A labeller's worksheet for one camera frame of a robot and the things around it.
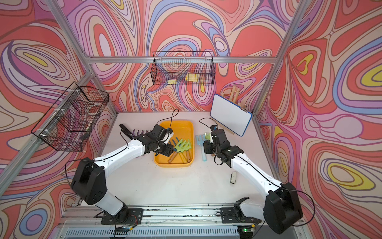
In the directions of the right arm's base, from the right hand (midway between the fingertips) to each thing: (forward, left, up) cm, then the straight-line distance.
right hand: (208, 147), depth 84 cm
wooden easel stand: (+28, -17, +13) cm, 35 cm away
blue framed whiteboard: (+18, -15, +7) cm, 25 cm away
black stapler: (+22, +57, -8) cm, 62 cm away
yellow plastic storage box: (+23, +16, -12) cm, 31 cm away
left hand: (+1, +22, -3) cm, 22 cm away
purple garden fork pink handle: (+20, +48, -10) cm, 53 cm away
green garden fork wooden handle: (+9, +17, -11) cm, 22 cm away
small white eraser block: (-14, -14, -11) cm, 23 cm away
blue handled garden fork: (+11, +3, -11) cm, 16 cm away
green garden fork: (+8, +13, -12) cm, 19 cm away
